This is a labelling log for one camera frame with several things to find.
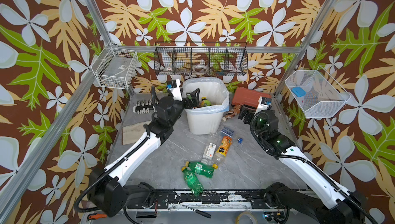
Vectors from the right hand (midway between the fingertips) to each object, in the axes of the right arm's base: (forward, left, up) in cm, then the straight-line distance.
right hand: (247, 107), depth 75 cm
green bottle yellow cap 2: (-27, +28, -29) cm, 49 cm away
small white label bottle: (-13, +19, -25) cm, 34 cm away
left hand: (+3, +29, +10) cm, 31 cm away
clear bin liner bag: (+19, +14, -11) cm, 26 cm away
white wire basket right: (+5, -41, +1) cm, 41 cm away
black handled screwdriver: (-42, +22, -28) cm, 55 cm away
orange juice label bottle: (-12, +11, -24) cm, 28 cm away
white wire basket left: (+26, +72, +6) cm, 77 cm away
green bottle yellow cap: (-23, +22, -23) cm, 39 cm away
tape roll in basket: (+35, +22, -2) cm, 42 cm away
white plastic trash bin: (+2, +20, -11) cm, 23 cm away
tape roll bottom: (-44, +2, -22) cm, 49 cm away
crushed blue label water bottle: (0, +7, -23) cm, 25 cm away
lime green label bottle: (+14, +20, -12) cm, 27 cm away
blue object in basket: (+14, -33, -3) cm, 36 cm away
